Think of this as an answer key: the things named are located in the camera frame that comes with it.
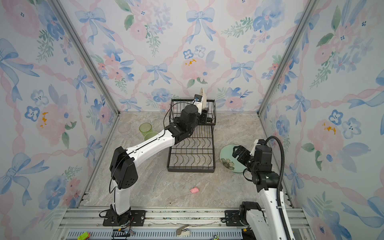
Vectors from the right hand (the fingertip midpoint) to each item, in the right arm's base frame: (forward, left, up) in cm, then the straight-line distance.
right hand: (239, 151), depth 77 cm
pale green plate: (+3, +1, -18) cm, 18 cm away
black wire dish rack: (+9, +22, -18) cm, 30 cm away
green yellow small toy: (-36, +72, -16) cm, 82 cm away
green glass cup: (+27, +59, -15) cm, 67 cm away
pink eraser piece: (-15, +23, -17) cm, 32 cm away
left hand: (+19, +18, +14) cm, 29 cm away
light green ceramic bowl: (+16, +52, -8) cm, 55 cm away
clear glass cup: (+27, +74, -15) cm, 80 cm away
